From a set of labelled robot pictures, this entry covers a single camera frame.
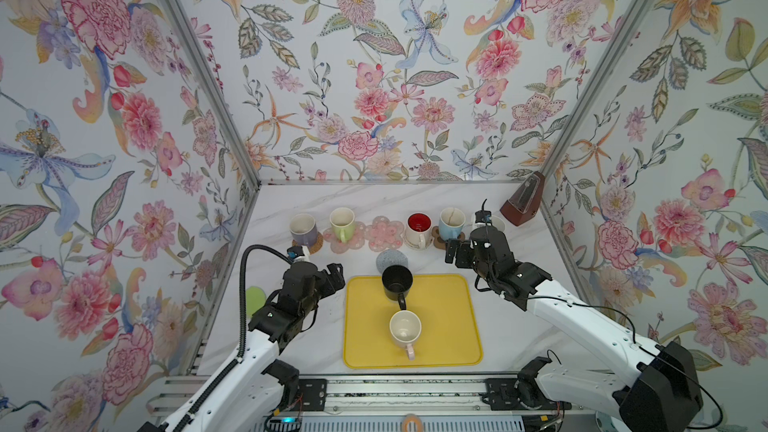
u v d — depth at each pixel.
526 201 1.02
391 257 0.99
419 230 0.99
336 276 0.74
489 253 0.60
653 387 0.38
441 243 1.03
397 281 0.89
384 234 1.07
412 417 0.71
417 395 0.76
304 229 1.02
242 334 0.50
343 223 0.98
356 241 1.04
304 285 0.60
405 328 0.84
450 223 1.03
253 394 0.58
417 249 1.00
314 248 1.03
